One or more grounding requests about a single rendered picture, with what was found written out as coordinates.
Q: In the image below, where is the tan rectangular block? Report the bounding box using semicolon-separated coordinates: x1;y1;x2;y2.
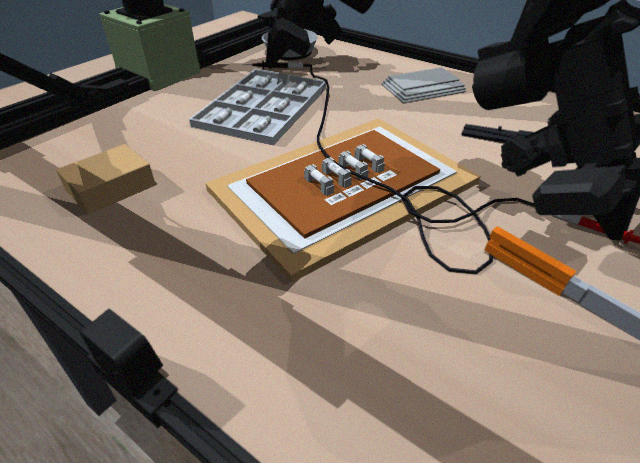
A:
56;144;155;214

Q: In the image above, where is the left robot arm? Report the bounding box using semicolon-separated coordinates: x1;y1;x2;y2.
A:
116;0;374;45

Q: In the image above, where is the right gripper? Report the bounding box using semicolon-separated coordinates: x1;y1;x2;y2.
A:
532;81;640;240

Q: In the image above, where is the red test probe with black lead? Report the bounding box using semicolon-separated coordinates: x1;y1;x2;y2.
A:
310;65;640;274

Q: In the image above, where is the grey round shallow dish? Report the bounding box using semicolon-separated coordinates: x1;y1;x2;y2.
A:
262;30;317;60

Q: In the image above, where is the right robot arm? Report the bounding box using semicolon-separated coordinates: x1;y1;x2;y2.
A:
472;0;640;176

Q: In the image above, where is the white ceramic fuse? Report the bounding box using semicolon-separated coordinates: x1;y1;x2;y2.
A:
253;116;272;133
342;151;367;172
274;97;290;112
358;145;384;166
292;81;307;95
325;158;350;180
256;75;272;88
236;90;253;105
307;165;332;188
213;108;232;124

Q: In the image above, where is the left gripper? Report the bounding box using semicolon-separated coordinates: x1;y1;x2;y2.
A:
266;0;323;69

